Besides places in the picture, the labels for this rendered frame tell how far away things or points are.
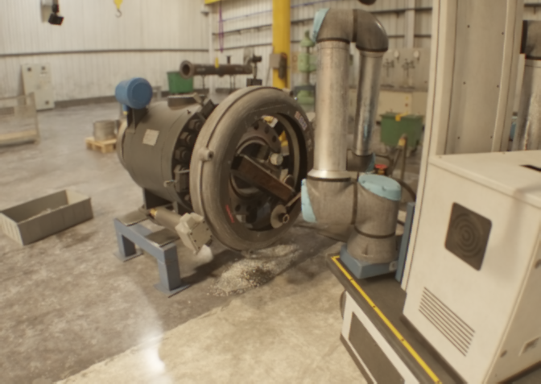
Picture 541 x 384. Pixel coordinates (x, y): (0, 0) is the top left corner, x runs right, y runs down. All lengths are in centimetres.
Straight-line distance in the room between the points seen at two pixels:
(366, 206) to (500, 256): 50
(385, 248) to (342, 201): 23
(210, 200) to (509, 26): 119
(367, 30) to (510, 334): 95
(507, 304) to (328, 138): 70
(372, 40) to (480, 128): 45
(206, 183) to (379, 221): 63
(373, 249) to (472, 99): 58
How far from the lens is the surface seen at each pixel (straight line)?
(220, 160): 126
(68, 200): 315
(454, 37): 106
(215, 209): 130
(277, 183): 151
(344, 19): 117
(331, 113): 111
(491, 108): 120
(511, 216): 75
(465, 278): 86
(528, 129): 137
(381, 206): 112
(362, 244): 119
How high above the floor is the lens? 103
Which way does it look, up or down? 18 degrees down
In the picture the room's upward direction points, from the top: straight up
